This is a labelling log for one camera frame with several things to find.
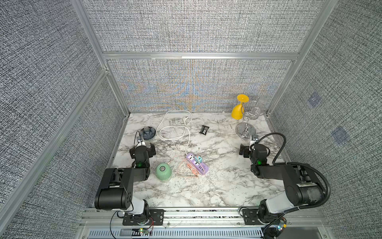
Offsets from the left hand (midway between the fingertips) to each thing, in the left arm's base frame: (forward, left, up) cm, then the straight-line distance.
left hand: (144, 143), depth 92 cm
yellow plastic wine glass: (+17, -60, +9) cm, 63 cm away
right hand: (-1, -66, 0) cm, 66 cm away
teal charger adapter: (-11, -32, -2) cm, 34 cm away
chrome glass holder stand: (+12, -69, -7) cm, 70 cm away
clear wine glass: (+20, -74, +4) cm, 77 cm away
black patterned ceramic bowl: (+13, +1, -7) cm, 15 cm away
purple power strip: (-7, -29, -5) cm, 30 cm away
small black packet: (+14, -39, -6) cm, 42 cm away
